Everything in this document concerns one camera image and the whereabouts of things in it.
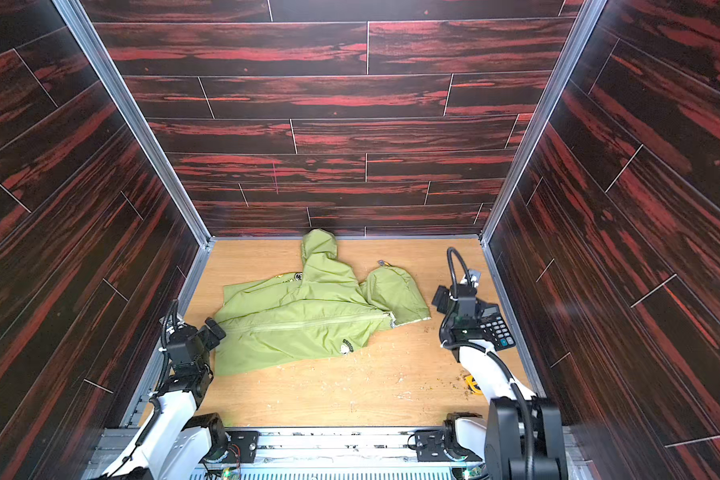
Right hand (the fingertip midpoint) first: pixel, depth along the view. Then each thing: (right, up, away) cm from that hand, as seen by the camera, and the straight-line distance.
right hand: (466, 292), depth 86 cm
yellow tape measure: (+1, -26, -4) cm, 26 cm away
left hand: (-78, -10, -2) cm, 78 cm away
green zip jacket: (-45, -7, +6) cm, 46 cm away
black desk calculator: (+11, -11, +7) cm, 17 cm away
